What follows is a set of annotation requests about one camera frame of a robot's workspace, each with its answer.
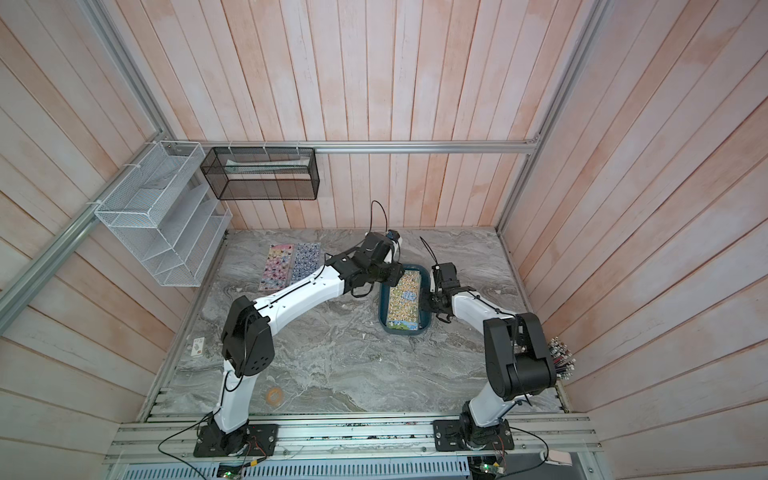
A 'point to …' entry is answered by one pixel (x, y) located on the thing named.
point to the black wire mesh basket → (263, 173)
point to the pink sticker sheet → (278, 267)
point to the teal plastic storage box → (425, 317)
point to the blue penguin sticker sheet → (306, 260)
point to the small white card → (197, 347)
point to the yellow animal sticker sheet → (404, 302)
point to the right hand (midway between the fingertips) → (425, 298)
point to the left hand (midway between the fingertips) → (398, 274)
